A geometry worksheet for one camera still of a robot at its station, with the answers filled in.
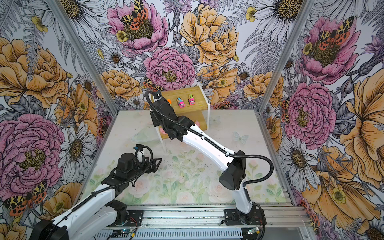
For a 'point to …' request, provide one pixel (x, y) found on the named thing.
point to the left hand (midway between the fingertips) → (154, 163)
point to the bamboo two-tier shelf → (200, 112)
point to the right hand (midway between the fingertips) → (159, 114)
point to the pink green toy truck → (191, 100)
